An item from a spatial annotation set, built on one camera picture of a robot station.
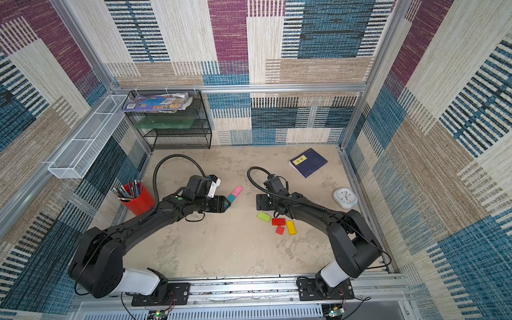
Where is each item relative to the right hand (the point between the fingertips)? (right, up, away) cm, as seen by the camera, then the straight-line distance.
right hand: (270, 203), depth 91 cm
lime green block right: (-3, -6, +1) cm, 7 cm away
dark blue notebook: (+22, +19, +21) cm, 36 cm away
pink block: (-16, +4, +10) cm, 19 cm away
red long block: (+4, -8, 0) cm, 9 cm away
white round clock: (+36, +2, +5) cm, 37 cm away
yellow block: (+9, -10, -2) cm, 14 cm away
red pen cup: (-59, +3, -2) cm, 59 cm away
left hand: (-18, +1, -6) cm, 19 cm away
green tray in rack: (-50, +38, +6) cm, 63 cm away
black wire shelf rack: (-38, +35, +25) cm, 58 cm away
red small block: (+4, -11, -2) cm, 12 cm away
